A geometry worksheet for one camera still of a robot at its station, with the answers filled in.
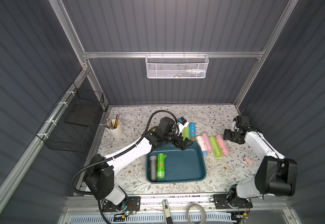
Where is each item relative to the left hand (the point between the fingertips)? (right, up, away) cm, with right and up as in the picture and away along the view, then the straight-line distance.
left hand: (189, 141), depth 75 cm
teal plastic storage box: (-11, -17, +13) cm, 24 cm away
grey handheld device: (-12, -34, -6) cm, 37 cm away
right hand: (+30, 0, +14) cm, 33 cm away
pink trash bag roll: (+16, -4, +19) cm, 25 cm away
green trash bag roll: (-16, -16, +9) cm, 24 cm away
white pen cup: (-47, +5, +19) cm, 51 cm away
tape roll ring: (+5, -33, -5) cm, 34 cm away
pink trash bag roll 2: (+26, -5, +17) cm, 32 cm away
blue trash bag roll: (+7, +3, +26) cm, 27 cm away
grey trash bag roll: (-20, -18, +9) cm, 29 cm away
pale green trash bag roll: (+21, -8, +17) cm, 28 cm away
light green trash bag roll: (+2, +2, +24) cm, 24 cm away
